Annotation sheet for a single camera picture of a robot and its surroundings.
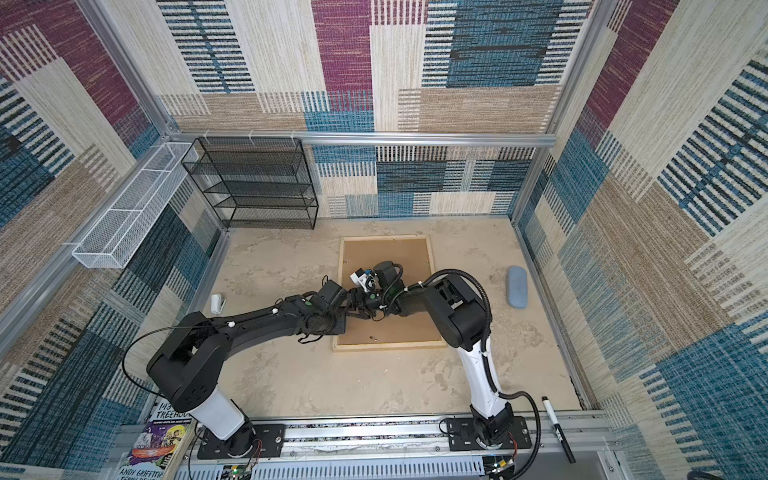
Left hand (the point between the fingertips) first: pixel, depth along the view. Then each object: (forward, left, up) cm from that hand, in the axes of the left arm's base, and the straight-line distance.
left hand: (343, 323), depth 91 cm
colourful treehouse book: (-32, +42, 0) cm, 52 cm away
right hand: (+2, +1, +1) cm, 3 cm away
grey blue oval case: (+10, -55, +2) cm, 56 cm away
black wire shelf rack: (+48, +33, +15) cm, 61 cm away
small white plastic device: (+7, +39, +1) cm, 40 cm away
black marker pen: (-29, -55, -1) cm, 62 cm away
